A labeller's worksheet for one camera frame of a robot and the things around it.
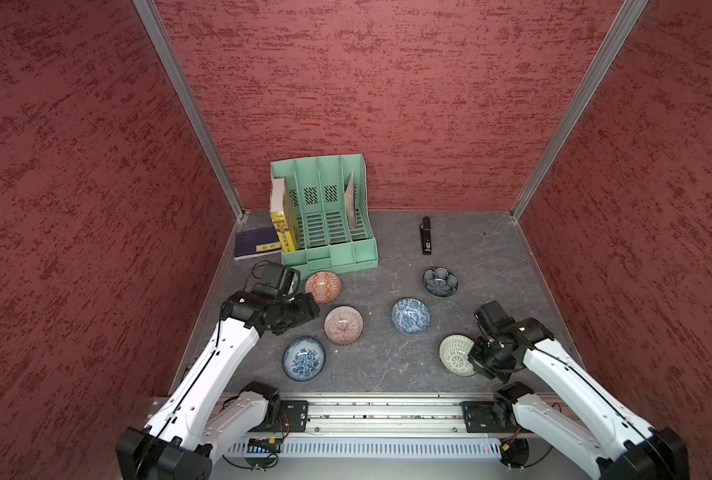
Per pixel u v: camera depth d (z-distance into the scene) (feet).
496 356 2.12
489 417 2.38
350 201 3.40
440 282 3.20
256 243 3.59
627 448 1.30
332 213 3.98
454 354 2.73
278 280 1.90
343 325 2.86
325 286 3.20
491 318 2.11
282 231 2.94
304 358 2.72
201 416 1.34
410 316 2.99
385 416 2.48
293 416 2.43
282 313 2.03
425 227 3.64
